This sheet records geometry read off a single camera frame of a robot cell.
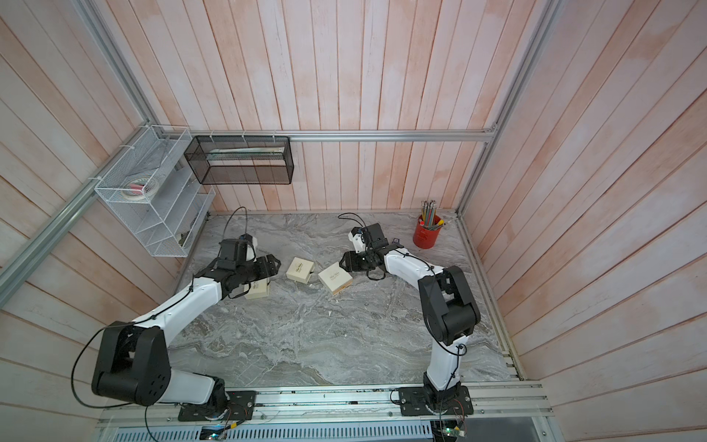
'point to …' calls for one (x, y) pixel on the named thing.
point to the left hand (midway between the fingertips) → (271, 269)
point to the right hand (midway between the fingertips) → (345, 262)
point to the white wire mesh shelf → (167, 224)
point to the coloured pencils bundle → (429, 210)
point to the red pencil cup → (424, 238)
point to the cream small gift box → (335, 278)
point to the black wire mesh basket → (242, 160)
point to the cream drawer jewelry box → (300, 270)
